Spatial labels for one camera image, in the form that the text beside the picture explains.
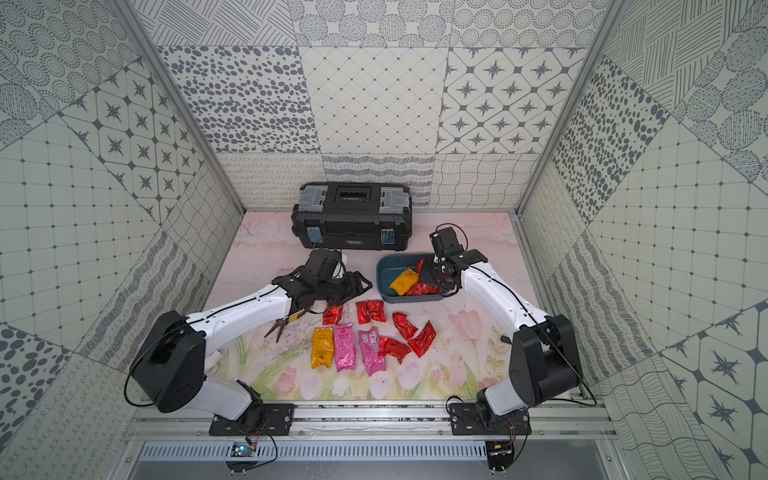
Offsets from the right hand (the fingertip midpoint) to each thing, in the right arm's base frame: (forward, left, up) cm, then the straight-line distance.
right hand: (427, 279), depth 87 cm
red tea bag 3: (-7, +20, -9) cm, 23 cm away
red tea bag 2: (-14, +1, -10) cm, 18 cm away
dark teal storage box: (+11, +11, -10) cm, 19 cm away
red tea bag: (-17, +11, -8) cm, 22 cm away
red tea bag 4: (-6, +16, -9) cm, 19 cm away
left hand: (-3, +17, +2) cm, 18 cm away
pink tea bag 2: (-15, +17, -10) cm, 25 cm away
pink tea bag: (-17, +24, -10) cm, 31 cm away
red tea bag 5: (-7, +29, -9) cm, 31 cm away
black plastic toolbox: (+22, +20, +4) cm, 30 cm away
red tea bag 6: (-10, +7, -9) cm, 16 cm away
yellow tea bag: (-17, +30, -10) cm, 36 cm away
